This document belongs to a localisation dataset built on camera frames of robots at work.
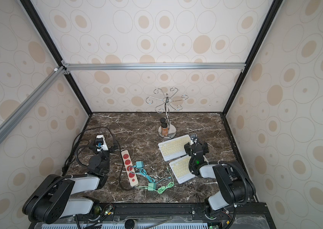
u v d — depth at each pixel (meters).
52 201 0.42
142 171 0.86
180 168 0.90
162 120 0.99
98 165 0.62
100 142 0.67
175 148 0.99
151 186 0.80
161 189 0.80
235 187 0.44
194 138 0.77
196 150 0.68
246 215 0.73
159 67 0.89
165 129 0.98
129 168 0.85
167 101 0.83
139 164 0.89
